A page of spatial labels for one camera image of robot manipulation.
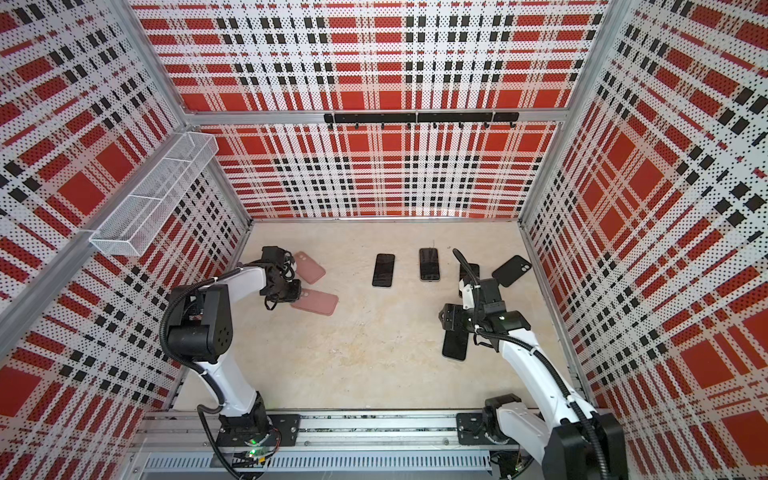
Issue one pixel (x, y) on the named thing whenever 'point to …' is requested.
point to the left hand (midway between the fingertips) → (295, 300)
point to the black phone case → (511, 270)
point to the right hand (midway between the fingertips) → (453, 319)
